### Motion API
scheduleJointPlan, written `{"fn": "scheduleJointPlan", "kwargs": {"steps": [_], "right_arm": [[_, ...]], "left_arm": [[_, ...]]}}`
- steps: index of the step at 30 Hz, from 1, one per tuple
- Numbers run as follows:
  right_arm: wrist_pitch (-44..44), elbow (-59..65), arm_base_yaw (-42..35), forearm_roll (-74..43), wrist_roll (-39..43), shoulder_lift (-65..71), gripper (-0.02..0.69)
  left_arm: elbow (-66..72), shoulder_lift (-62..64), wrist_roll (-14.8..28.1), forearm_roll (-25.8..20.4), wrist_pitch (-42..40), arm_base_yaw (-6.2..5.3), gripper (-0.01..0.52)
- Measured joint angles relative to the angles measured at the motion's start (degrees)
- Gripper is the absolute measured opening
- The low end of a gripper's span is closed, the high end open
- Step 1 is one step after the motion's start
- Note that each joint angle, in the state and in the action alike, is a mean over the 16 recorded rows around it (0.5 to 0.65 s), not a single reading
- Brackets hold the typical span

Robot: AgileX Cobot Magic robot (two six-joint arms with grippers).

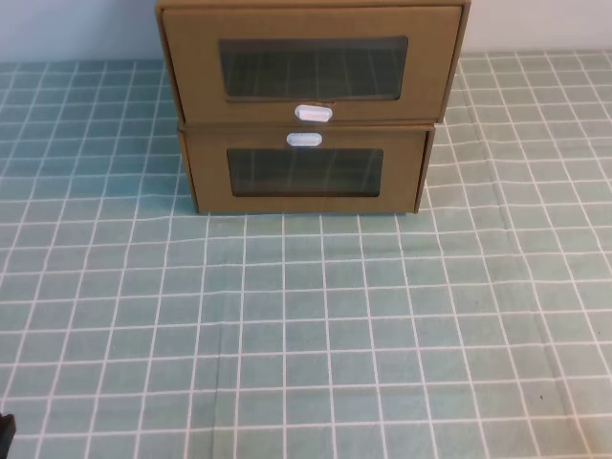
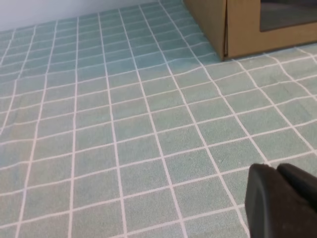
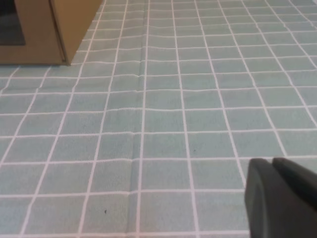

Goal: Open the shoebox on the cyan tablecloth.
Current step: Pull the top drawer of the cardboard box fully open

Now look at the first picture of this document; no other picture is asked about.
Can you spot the white box handle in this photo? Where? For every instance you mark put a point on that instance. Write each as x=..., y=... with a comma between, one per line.
x=302, y=139
x=313, y=113

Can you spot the brown cardboard shoebox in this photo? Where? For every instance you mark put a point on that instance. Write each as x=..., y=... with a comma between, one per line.
x=256, y=61
x=252, y=169

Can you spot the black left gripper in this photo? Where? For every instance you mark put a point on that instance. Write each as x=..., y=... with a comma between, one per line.
x=7, y=427

